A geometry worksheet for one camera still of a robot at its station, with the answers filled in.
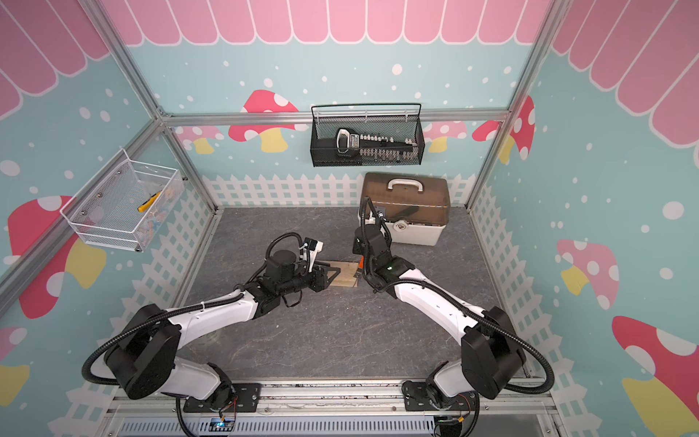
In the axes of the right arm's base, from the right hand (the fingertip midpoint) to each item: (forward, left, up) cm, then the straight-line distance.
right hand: (365, 228), depth 82 cm
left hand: (-10, +10, -9) cm, 16 cm away
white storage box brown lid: (+14, -18, -6) cm, 24 cm away
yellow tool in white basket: (+1, +61, +10) cm, 62 cm away
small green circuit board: (-47, +41, -25) cm, 67 cm away
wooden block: (-6, +7, -19) cm, 21 cm away
